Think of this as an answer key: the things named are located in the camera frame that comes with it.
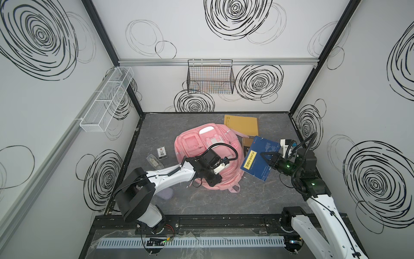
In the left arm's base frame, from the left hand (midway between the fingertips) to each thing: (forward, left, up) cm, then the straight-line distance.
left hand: (219, 177), depth 83 cm
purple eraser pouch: (-8, +26, -3) cm, 28 cm away
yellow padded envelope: (+40, -20, -6) cm, 46 cm away
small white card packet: (+17, +36, -6) cm, 40 cm away
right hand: (+4, -17, +17) cm, 25 cm away
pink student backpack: (+23, +16, 0) cm, 28 cm away
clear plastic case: (+9, +37, -4) cm, 38 cm away
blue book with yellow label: (+2, -15, +13) cm, 20 cm away
